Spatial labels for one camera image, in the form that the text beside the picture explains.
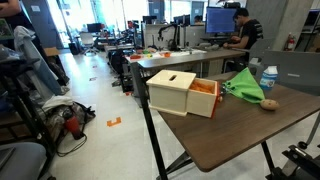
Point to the orange tape marker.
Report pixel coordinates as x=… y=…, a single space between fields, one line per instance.
x=114 y=122

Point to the green cloth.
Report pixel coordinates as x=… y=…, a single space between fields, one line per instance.
x=245 y=86

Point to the grey padded chair seat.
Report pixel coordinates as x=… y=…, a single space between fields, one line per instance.
x=21 y=161

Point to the grey office chair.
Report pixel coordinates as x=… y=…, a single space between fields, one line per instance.
x=261 y=48

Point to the cream wooden slotted box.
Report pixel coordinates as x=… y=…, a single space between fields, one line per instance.
x=168 y=96

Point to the white office chair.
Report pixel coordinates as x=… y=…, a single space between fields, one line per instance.
x=88 y=40

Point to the grey desk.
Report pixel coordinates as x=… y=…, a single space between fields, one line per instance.
x=186 y=59

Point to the wooden drawer with orange front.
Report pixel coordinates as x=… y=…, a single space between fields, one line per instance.
x=200 y=102

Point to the standing person in dark top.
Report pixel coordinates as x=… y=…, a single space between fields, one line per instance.
x=10 y=8

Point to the black bag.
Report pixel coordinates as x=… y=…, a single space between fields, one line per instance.
x=80 y=113

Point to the black metal rack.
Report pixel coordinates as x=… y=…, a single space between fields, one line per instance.
x=25 y=103

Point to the grey hanging jacket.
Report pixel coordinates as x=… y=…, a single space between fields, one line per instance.
x=38 y=63

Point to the toy potato with brown dots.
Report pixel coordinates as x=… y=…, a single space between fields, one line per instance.
x=269 y=104

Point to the black table frame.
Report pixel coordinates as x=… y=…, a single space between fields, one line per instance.
x=150 y=126

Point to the white blue milk carton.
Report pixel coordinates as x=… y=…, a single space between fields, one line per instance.
x=268 y=80

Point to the white crumpled cloth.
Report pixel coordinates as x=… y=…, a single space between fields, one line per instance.
x=56 y=101

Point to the seated person in black shirt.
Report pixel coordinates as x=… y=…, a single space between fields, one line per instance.
x=250 y=33

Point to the large computer monitor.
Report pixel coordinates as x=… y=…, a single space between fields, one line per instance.
x=220 y=20

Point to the red fire extinguisher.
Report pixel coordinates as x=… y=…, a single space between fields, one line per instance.
x=291 y=43

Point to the red bottle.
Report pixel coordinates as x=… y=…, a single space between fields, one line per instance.
x=73 y=126

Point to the small dark monitor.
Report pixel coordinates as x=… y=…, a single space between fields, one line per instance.
x=94 y=27

